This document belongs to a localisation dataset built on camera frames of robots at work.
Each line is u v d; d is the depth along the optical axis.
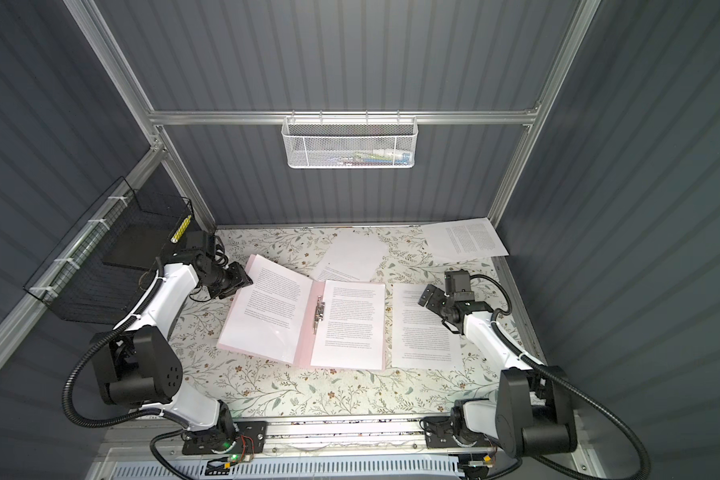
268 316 0.87
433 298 0.81
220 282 0.74
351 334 0.91
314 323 0.94
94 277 0.70
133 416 0.45
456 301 0.68
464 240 1.17
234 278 0.78
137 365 0.44
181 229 0.82
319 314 0.95
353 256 1.14
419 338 0.91
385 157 0.91
